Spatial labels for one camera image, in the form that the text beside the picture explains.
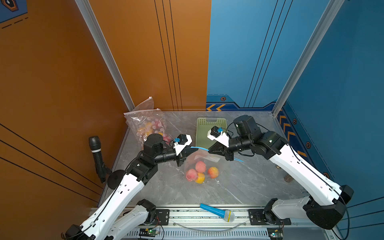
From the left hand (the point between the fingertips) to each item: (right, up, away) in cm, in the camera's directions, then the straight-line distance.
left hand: (196, 146), depth 65 cm
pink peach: (+2, -14, +16) cm, 21 cm away
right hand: (+7, -1, -1) cm, 7 cm away
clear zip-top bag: (-37, +25, +47) cm, 64 cm away
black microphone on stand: (-44, -11, +3) cm, 45 cm away
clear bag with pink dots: (-34, +11, +34) cm, 49 cm away
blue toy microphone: (+15, -34, +5) cm, 38 cm away
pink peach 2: (-2, -17, +12) cm, 21 cm away
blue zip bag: (+8, -9, +14) cm, 18 cm away
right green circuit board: (+38, -43, +6) cm, 58 cm away
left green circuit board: (-21, -42, +5) cm, 47 cm away
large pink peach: (+10, -17, +16) cm, 25 cm away
